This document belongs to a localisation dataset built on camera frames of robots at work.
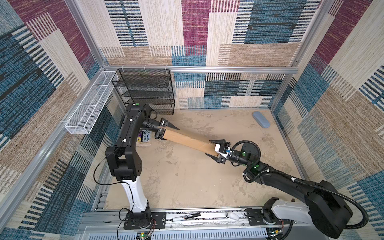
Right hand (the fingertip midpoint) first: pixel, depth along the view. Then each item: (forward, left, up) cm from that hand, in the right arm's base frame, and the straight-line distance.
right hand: (208, 147), depth 75 cm
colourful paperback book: (+21, +41, -19) cm, 49 cm away
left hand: (+6, +15, +5) cm, 17 cm away
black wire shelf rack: (+51, +36, -1) cm, 63 cm away
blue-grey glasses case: (+34, -43, -20) cm, 58 cm away
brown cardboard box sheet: (-2, +3, +5) cm, 6 cm away
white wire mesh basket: (+23, +74, -3) cm, 77 cm away
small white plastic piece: (-27, -9, -18) cm, 34 cm away
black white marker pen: (-25, +7, -22) cm, 34 cm away
